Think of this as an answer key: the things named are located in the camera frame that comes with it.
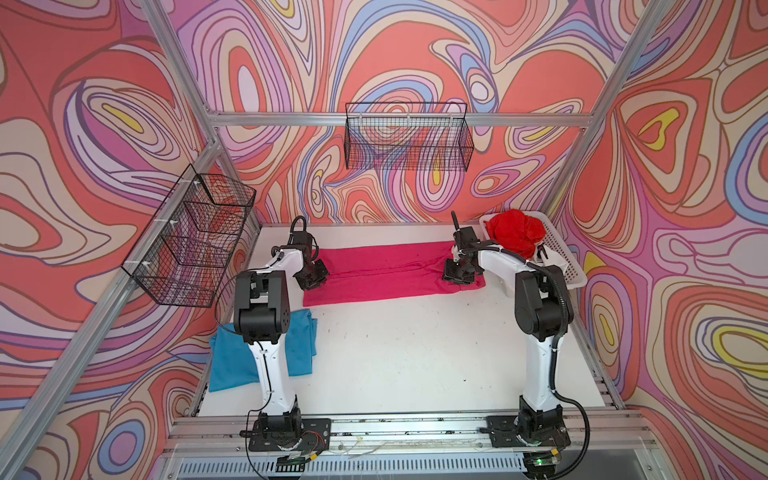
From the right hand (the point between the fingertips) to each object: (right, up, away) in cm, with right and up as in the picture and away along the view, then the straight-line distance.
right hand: (451, 282), depth 102 cm
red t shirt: (+23, +19, +5) cm, 30 cm away
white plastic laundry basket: (+38, +15, +2) cm, 40 cm away
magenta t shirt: (-29, +3, +5) cm, 30 cm away
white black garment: (+33, +9, -1) cm, 34 cm away
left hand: (-43, +2, +1) cm, 43 cm away
